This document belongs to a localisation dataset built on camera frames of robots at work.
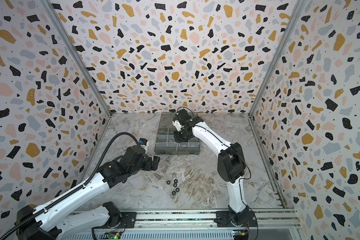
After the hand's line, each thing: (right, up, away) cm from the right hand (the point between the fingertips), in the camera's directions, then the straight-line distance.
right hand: (174, 136), depth 88 cm
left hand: (-10, -9, -11) cm, 17 cm away
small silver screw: (-11, -29, -2) cm, 31 cm away
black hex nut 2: (+2, -29, -4) cm, 30 cm away
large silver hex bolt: (-9, -24, 0) cm, 25 cm away
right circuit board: (+34, -46, -16) cm, 59 cm away
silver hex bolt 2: (-6, -20, +2) cm, 21 cm away
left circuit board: (-28, -45, -17) cm, 56 cm away
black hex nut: (-3, -26, -2) cm, 26 cm away
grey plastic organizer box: (-7, -6, +12) cm, 15 cm away
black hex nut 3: (0, -31, -5) cm, 31 cm away
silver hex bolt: (-5, -15, +7) cm, 17 cm away
